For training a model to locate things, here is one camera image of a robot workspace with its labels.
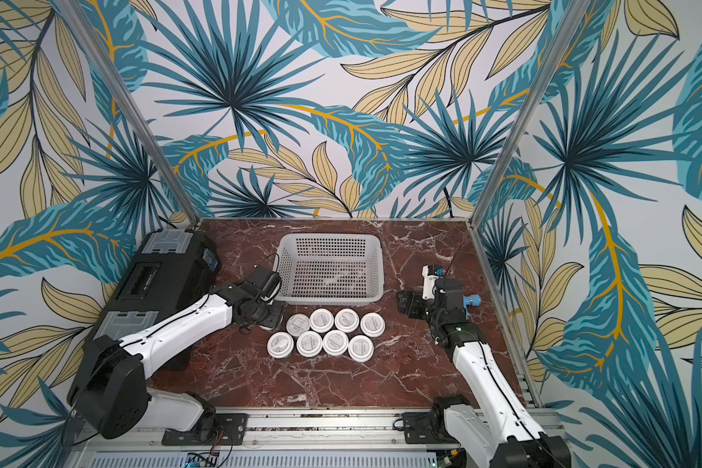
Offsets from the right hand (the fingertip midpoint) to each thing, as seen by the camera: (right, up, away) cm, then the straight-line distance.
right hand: (410, 293), depth 83 cm
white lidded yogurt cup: (-36, -14, -3) cm, 39 cm away
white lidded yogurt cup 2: (-29, -14, -1) cm, 32 cm away
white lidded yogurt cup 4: (-21, -14, -1) cm, 25 cm away
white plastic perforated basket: (-26, +5, +21) cm, 34 cm away
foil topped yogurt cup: (-33, -10, +3) cm, 34 cm away
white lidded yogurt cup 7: (-14, -15, -2) cm, 21 cm away
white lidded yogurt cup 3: (-26, -8, +3) cm, 27 cm away
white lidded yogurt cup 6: (-10, -10, +3) cm, 14 cm away
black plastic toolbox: (-71, +6, +3) cm, 71 cm away
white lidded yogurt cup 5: (-18, -8, +3) cm, 20 cm away
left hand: (-41, -7, +2) cm, 42 cm away
